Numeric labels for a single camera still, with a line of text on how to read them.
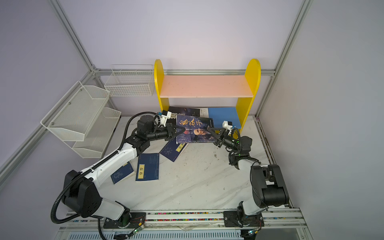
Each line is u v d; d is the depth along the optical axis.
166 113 0.72
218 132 0.75
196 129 0.76
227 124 0.78
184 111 0.96
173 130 0.69
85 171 0.44
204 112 1.01
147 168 0.91
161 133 0.67
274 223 0.75
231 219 0.73
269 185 0.45
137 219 0.74
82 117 0.80
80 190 0.45
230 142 0.72
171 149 0.99
